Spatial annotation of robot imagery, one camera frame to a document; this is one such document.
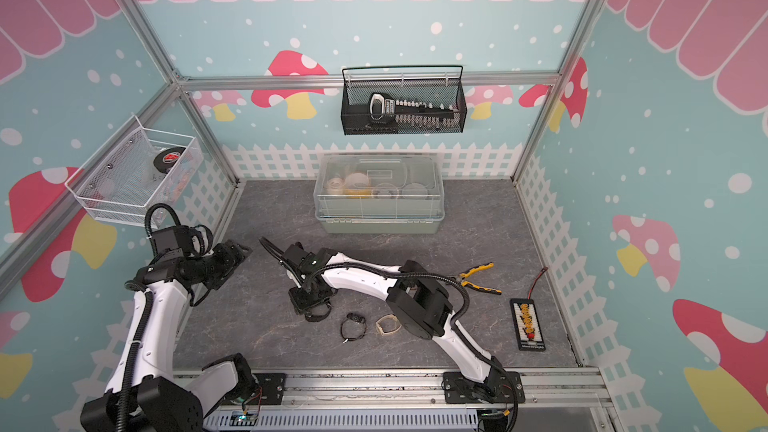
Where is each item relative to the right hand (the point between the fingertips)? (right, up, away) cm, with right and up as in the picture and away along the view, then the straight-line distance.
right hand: (301, 309), depth 83 cm
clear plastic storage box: (+21, +33, +13) cm, 41 cm away
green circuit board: (-10, -22, -12) cm, 27 cm away
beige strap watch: (+25, -6, -1) cm, 25 cm away
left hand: (-14, +14, -4) cm, 20 cm away
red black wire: (+70, +6, +10) cm, 71 cm away
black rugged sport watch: (+16, -2, -2) cm, 16 cm away
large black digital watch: (+4, -3, 0) cm, 5 cm away
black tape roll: (-34, +41, -5) cm, 53 cm away
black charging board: (+63, -5, 0) cm, 63 cm away
